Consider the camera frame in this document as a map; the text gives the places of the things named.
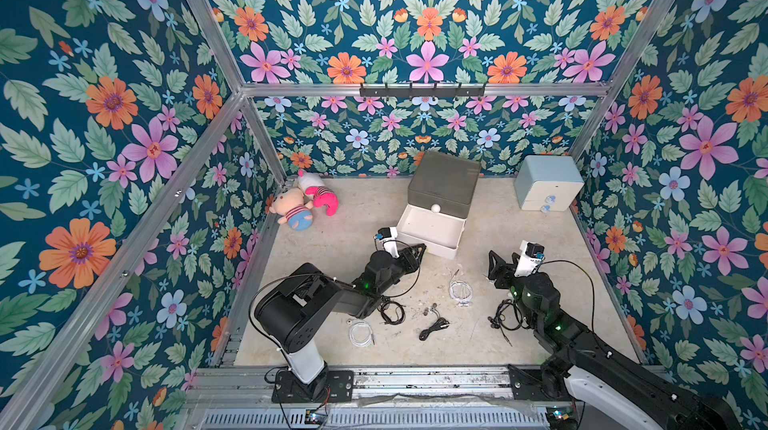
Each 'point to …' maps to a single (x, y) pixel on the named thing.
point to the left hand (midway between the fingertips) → (427, 246)
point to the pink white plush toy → (313, 185)
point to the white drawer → (440, 232)
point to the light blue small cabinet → (547, 183)
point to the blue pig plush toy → (297, 212)
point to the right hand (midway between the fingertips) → (501, 253)
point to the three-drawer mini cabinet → (440, 194)
